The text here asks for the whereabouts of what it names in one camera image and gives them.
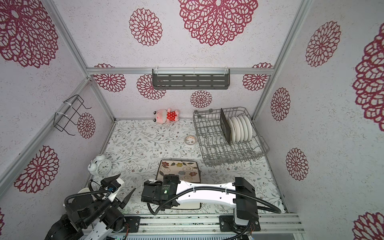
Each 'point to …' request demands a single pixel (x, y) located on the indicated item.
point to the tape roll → (190, 139)
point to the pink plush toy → (163, 116)
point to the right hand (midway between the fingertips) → (172, 175)
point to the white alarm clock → (100, 165)
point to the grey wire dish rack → (210, 130)
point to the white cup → (84, 190)
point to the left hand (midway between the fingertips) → (126, 184)
